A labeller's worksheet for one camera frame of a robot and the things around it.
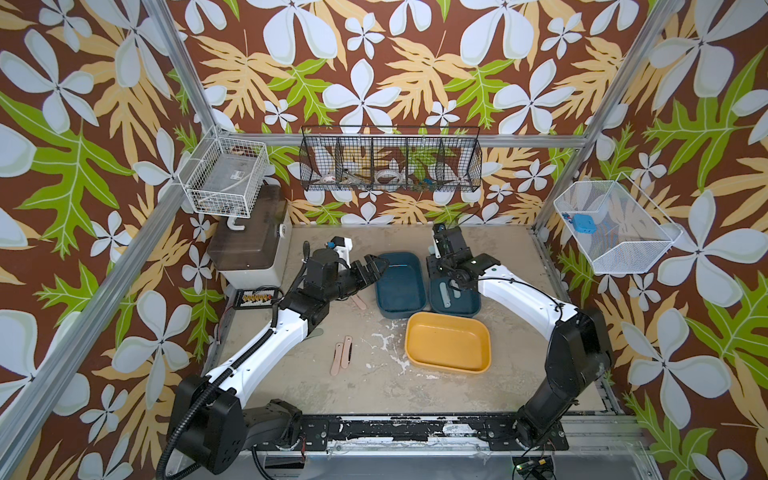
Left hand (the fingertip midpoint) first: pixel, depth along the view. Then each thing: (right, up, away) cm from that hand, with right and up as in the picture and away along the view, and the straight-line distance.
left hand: (383, 264), depth 76 cm
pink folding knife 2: (-11, -27, +10) cm, 31 cm away
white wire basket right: (+66, +9, +4) cm, 66 cm away
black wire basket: (+7, +32, +14) cm, 36 cm away
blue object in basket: (+59, +12, +10) cm, 61 cm away
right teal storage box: (+28, -14, +21) cm, 37 cm away
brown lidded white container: (-39, +2, +15) cm, 42 cm away
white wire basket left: (-46, +25, +10) cm, 53 cm away
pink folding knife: (-8, -14, +22) cm, 27 cm away
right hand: (+15, +1, +13) cm, 20 cm away
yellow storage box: (+20, -25, +16) cm, 36 cm away
